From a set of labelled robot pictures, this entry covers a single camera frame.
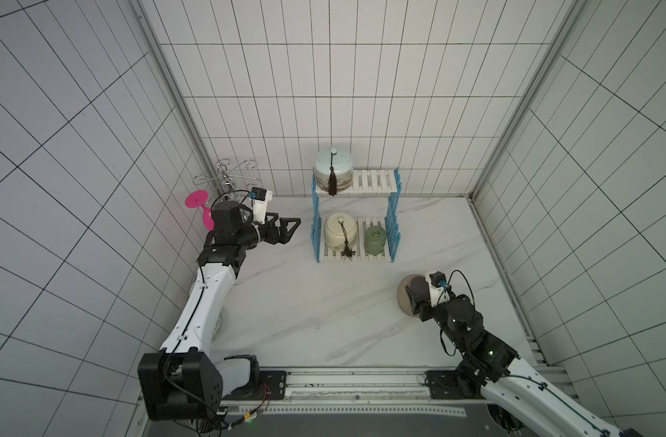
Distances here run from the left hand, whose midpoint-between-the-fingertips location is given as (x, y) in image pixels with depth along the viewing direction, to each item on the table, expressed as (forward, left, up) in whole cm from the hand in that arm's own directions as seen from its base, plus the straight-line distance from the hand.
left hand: (286, 222), depth 77 cm
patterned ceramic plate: (-22, +21, -24) cm, 39 cm away
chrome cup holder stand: (+17, +21, +3) cm, 27 cm away
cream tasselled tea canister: (+7, -16, -14) cm, 22 cm away
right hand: (-13, -37, -12) cm, 41 cm away
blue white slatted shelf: (+17, -30, +1) cm, 34 cm away
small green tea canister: (+6, -29, -18) cm, 34 cm away
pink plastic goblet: (+9, +29, 0) cm, 30 cm away
